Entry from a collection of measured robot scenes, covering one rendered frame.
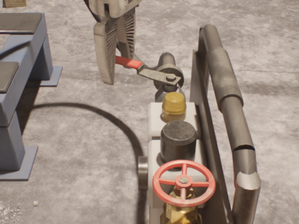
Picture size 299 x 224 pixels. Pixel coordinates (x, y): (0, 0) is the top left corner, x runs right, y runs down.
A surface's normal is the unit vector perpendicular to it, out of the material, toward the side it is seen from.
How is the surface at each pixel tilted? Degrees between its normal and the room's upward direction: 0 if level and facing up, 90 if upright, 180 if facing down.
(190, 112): 0
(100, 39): 89
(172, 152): 90
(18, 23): 0
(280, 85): 0
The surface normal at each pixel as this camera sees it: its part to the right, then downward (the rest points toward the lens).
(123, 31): -0.46, 0.67
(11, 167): 0.01, 0.59
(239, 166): -0.70, -0.23
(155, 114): 0.00, -0.81
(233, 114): -0.25, -0.77
